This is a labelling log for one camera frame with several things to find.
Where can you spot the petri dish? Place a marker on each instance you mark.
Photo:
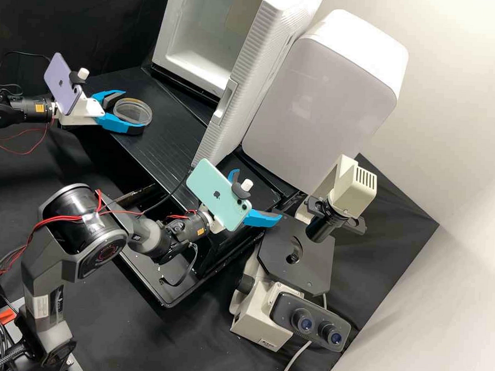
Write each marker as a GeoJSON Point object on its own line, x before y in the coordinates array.
{"type": "Point", "coordinates": [132, 110]}

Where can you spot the black platform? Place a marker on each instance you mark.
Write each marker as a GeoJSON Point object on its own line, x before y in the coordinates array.
{"type": "Point", "coordinates": [163, 141]}
{"type": "Point", "coordinates": [232, 254]}

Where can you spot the white incubator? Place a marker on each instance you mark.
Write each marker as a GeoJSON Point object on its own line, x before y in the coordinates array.
{"type": "Point", "coordinates": [172, 26]}

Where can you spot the right wrist camera phone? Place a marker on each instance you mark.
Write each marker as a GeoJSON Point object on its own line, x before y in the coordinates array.
{"type": "Point", "coordinates": [214, 192]}

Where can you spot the white box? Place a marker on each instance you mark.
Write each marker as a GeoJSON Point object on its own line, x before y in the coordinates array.
{"type": "Point", "coordinates": [324, 107]}

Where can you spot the wrist camera phone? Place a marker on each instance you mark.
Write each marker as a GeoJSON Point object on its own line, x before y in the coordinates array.
{"type": "Point", "coordinates": [214, 192]}
{"type": "Point", "coordinates": [61, 79]}

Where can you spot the incubator door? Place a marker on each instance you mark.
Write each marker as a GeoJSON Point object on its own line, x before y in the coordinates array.
{"type": "Point", "coordinates": [252, 71]}

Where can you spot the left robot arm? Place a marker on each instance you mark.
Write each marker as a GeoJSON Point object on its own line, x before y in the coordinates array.
{"type": "Point", "coordinates": [29, 108]}

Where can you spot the black tray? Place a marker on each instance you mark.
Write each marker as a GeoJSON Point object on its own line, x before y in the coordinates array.
{"type": "Point", "coordinates": [153, 280]}

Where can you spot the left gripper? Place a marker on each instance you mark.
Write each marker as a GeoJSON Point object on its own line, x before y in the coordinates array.
{"type": "Point", "coordinates": [86, 109]}

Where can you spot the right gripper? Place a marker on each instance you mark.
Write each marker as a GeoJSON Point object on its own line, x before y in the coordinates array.
{"type": "Point", "coordinates": [216, 227]}

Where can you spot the cream microscope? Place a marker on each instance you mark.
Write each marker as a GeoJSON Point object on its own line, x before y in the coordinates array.
{"type": "Point", "coordinates": [266, 313]}

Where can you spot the left wrist camera phone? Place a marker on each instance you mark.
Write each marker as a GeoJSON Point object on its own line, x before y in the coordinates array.
{"type": "Point", "coordinates": [61, 79]}

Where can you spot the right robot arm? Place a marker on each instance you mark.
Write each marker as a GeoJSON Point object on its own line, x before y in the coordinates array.
{"type": "Point", "coordinates": [86, 223]}

